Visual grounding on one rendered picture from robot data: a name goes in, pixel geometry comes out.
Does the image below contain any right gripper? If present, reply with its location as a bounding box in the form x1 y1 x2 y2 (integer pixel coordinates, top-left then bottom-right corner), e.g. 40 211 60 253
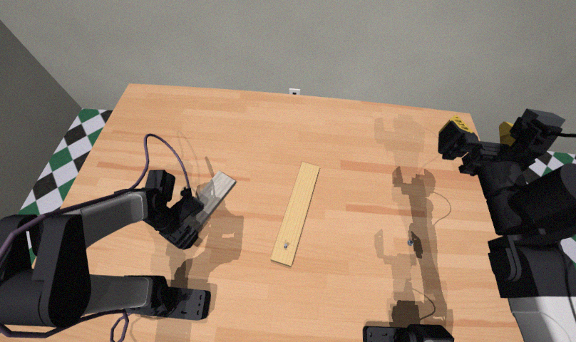
438 115 536 200

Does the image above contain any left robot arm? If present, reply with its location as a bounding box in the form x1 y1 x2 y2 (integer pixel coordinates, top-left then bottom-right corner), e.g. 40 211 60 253
0 170 207 328

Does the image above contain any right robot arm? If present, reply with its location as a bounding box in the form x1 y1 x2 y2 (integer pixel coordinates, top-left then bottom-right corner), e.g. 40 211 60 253
366 108 576 342

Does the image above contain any light wooden plank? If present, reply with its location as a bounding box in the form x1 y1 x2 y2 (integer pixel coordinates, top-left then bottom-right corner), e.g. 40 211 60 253
270 162 319 267

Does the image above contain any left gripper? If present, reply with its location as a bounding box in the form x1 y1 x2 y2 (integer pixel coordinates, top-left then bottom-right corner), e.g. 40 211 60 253
153 211 198 249

